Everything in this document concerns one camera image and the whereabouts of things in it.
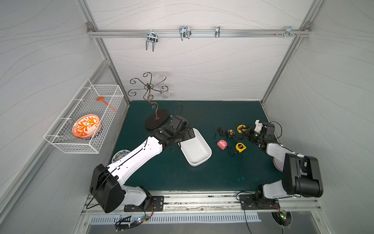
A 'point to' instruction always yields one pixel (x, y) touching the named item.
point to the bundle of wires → (122, 223)
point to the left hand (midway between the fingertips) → (188, 134)
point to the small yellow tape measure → (240, 130)
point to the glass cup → (164, 91)
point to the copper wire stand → (160, 119)
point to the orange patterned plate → (86, 126)
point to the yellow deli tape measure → (240, 146)
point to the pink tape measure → (222, 144)
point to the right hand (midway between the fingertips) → (242, 128)
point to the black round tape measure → (230, 133)
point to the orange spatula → (101, 99)
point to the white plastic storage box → (196, 150)
